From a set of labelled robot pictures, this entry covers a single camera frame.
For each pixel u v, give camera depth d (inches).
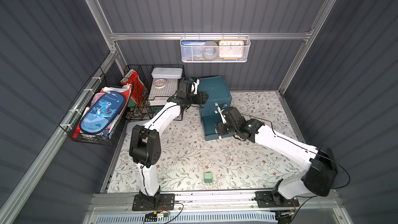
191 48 33.0
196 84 32.4
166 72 40.2
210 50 35.6
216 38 35.0
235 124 23.4
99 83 30.4
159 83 39.0
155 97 35.9
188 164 33.9
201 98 31.2
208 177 31.7
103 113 25.6
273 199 26.3
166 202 29.0
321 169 16.0
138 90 45.7
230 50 34.7
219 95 34.9
